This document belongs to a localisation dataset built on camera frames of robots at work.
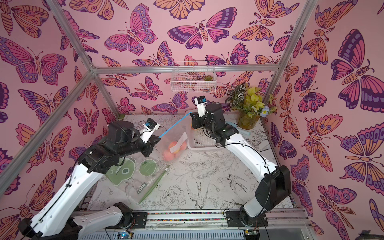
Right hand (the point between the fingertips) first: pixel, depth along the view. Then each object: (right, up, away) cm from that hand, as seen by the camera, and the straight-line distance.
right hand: (193, 112), depth 76 cm
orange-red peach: (-12, -17, +6) cm, 22 cm away
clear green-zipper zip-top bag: (-34, -37, +13) cm, 52 cm away
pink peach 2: (-6, -19, +12) cm, 23 cm away
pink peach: (-15, -25, +9) cm, 30 cm away
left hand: (-15, -12, -10) cm, 22 cm away
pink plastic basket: (+2, -16, +30) cm, 34 cm away
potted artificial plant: (+36, +7, +19) cm, 41 cm away
